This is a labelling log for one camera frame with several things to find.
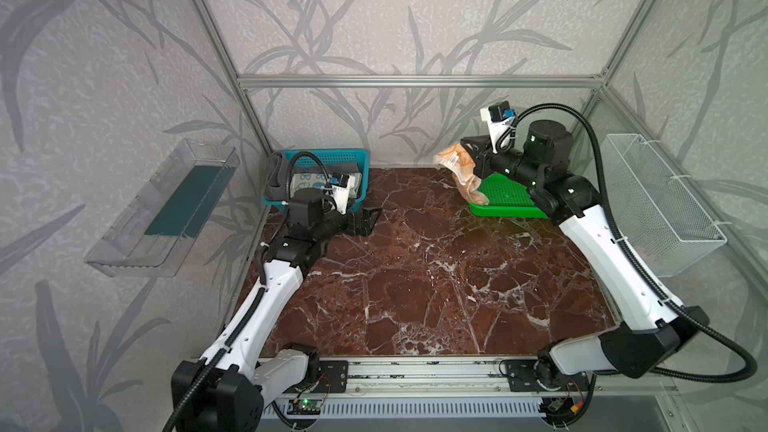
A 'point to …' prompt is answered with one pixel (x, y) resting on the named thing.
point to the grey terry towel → (278, 170)
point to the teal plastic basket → (329, 159)
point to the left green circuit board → (305, 406)
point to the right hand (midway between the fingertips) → (465, 131)
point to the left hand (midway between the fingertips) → (371, 197)
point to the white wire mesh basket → (658, 219)
